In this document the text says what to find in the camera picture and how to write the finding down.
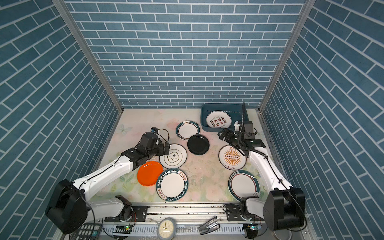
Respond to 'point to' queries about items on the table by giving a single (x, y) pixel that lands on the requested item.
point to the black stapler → (210, 225)
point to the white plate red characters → (218, 119)
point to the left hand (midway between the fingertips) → (164, 144)
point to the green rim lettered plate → (172, 185)
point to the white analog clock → (166, 229)
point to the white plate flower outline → (177, 158)
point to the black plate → (198, 144)
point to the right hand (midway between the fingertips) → (222, 134)
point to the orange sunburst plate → (231, 159)
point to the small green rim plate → (186, 129)
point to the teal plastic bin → (234, 109)
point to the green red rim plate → (243, 183)
